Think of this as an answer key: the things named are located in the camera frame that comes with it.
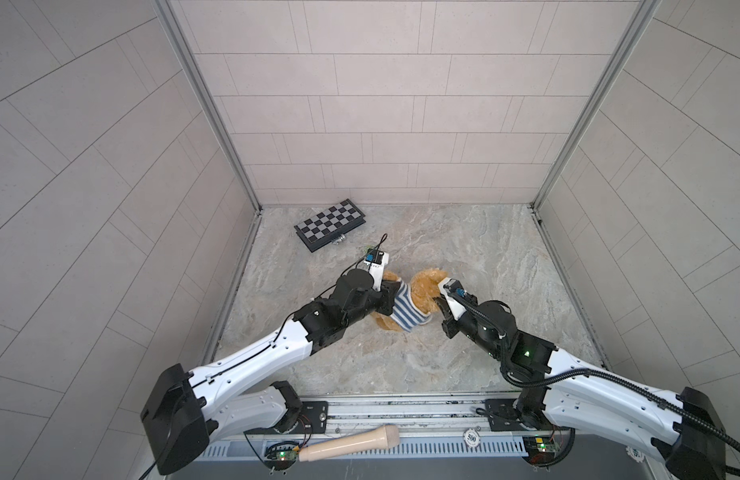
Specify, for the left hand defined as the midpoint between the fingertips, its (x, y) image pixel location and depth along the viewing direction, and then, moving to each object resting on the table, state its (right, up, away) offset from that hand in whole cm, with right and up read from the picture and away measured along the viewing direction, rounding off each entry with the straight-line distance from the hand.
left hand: (406, 284), depth 73 cm
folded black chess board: (-27, +14, +32) cm, 45 cm away
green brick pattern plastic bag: (-11, +7, +32) cm, 35 cm away
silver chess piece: (-20, +11, +32) cm, 40 cm away
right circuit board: (+31, -37, -5) cm, 49 cm away
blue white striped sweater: (0, -8, -1) cm, 8 cm away
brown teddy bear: (+4, -1, -2) cm, 5 cm away
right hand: (+7, -4, +1) cm, 8 cm away
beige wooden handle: (-5, -33, -7) cm, 34 cm away
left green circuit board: (-28, -36, -8) cm, 47 cm away
